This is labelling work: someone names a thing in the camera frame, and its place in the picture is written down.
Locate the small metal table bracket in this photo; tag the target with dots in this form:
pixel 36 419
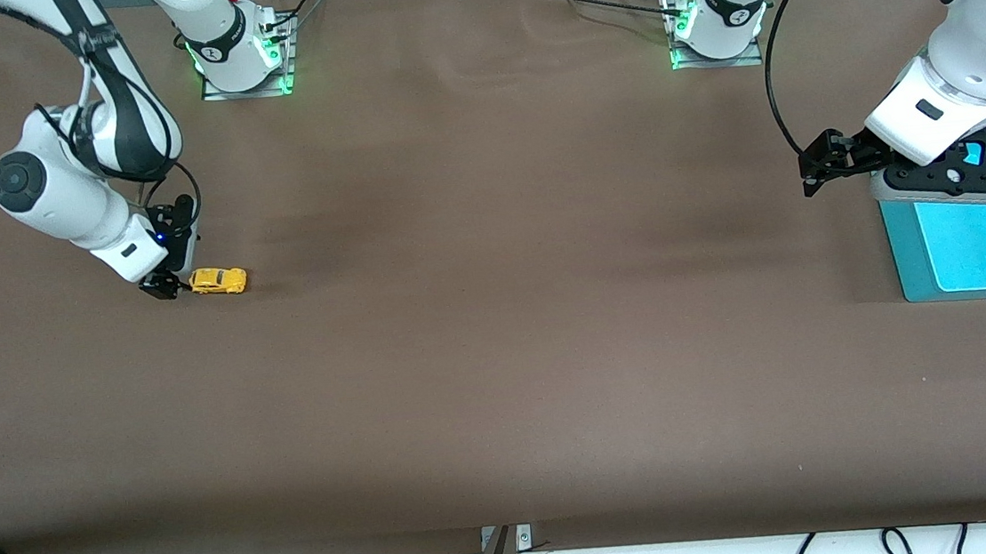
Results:
pixel 525 537

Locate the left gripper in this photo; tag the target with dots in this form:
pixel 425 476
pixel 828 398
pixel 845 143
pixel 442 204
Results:
pixel 855 152

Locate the yellow beetle toy car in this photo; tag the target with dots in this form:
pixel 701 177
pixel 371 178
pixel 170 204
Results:
pixel 218 281

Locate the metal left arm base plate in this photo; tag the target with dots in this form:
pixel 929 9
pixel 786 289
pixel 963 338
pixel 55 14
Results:
pixel 733 61

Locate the teal plastic bin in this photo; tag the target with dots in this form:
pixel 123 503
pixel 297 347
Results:
pixel 973 253

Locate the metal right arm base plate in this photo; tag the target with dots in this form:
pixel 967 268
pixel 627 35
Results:
pixel 280 87

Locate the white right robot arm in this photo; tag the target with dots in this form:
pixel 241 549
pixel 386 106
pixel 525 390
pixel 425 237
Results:
pixel 58 199

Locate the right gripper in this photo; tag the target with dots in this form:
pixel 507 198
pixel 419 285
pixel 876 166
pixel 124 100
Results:
pixel 161 283

